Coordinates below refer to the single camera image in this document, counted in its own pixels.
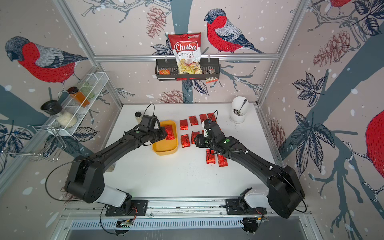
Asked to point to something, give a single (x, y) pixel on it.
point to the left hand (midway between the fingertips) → (170, 130)
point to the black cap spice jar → (138, 116)
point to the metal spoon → (237, 112)
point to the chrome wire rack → (54, 150)
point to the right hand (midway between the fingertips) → (196, 138)
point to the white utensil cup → (236, 104)
